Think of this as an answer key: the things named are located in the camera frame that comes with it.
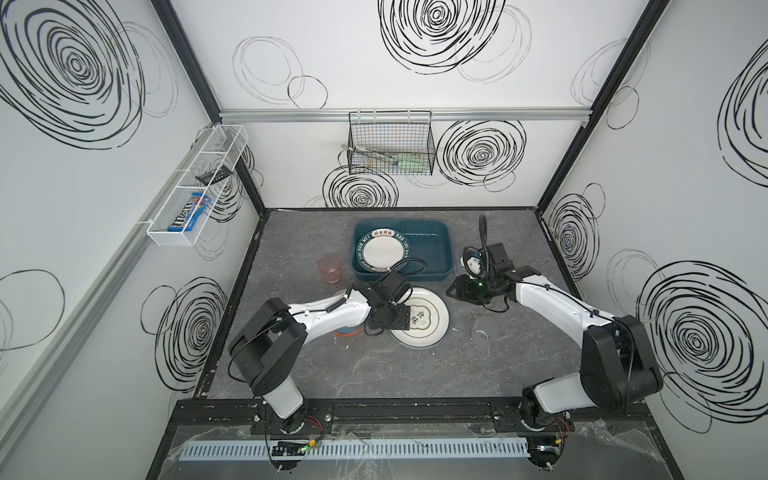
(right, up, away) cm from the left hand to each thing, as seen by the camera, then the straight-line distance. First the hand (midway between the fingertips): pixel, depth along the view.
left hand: (404, 322), depth 86 cm
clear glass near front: (+24, -2, 0) cm, 24 cm away
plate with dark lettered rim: (-7, +21, +19) cm, 29 cm away
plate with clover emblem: (+8, 0, +3) cm, 8 cm away
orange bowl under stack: (-16, -1, -5) cm, 16 cm away
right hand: (+13, +8, 0) cm, 15 cm away
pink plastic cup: (-24, +15, +12) cm, 30 cm away
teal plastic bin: (+11, +18, +18) cm, 28 cm away
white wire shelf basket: (-55, +39, -7) cm, 68 cm away
